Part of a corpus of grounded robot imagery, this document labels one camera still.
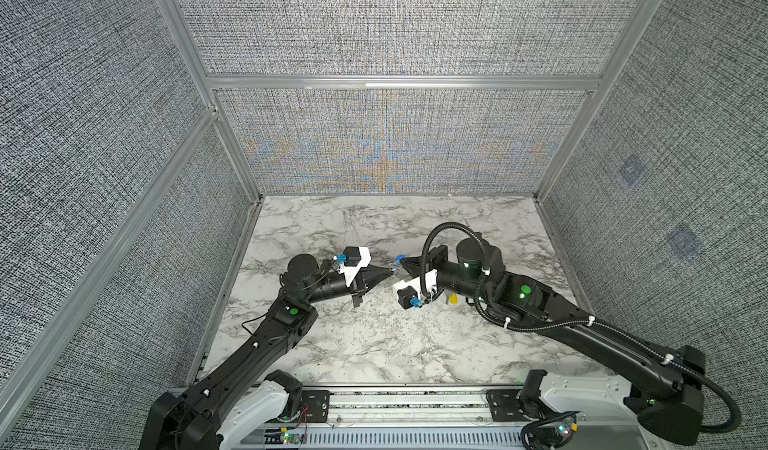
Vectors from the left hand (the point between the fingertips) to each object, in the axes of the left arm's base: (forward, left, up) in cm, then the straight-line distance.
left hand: (389, 272), depth 67 cm
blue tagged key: (+2, -2, +3) cm, 4 cm away
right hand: (+4, -4, +4) cm, 7 cm away
